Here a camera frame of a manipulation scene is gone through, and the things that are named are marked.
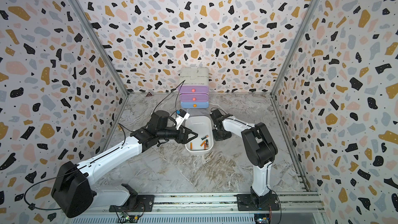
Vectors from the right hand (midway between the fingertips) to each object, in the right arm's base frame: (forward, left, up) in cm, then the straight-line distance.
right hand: (220, 136), depth 97 cm
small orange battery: (-6, +18, 0) cm, 19 cm away
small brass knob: (+4, +66, +2) cm, 66 cm away
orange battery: (-5, +11, 0) cm, 12 cm away
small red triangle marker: (+35, +56, +2) cm, 66 cm away
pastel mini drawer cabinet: (+24, +17, +20) cm, 36 cm away
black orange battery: (-1, +10, +2) cm, 10 cm away
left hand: (-10, +14, +21) cm, 27 cm away
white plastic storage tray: (+8, +12, +1) cm, 14 cm away
